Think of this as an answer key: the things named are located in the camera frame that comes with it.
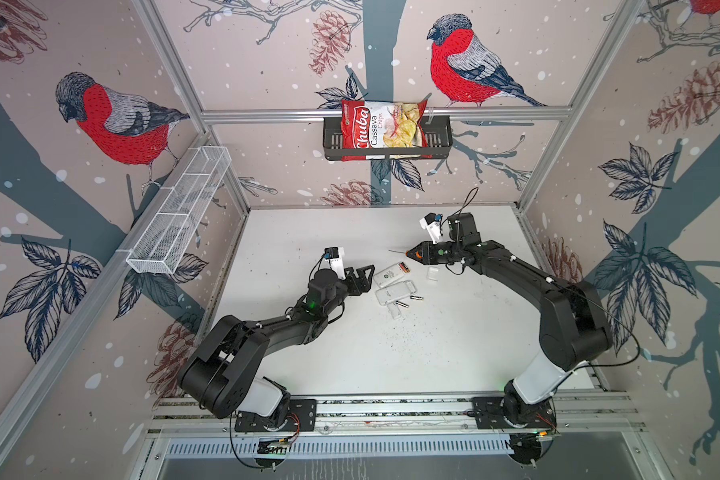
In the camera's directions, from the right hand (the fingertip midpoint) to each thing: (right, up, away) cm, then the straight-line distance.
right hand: (405, 259), depth 88 cm
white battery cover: (+11, -6, +13) cm, 18 cm away
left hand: (-12, -3, -3) cm, 13 cm away
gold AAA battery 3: (+4, -13, +7) cm, 16 cm away
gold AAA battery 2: (0, -15, +5) cm, 16 cm away
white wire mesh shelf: (-62, +5, -17) cm, 64 cm away
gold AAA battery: (+1, -4, +13) cm, 14 cm away
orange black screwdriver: (0, +2, 0) cm, 2 cm away
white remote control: (-5, -6, +10) cm, 13 cm away
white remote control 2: (-3, -12, +7) cm, 14 cm away
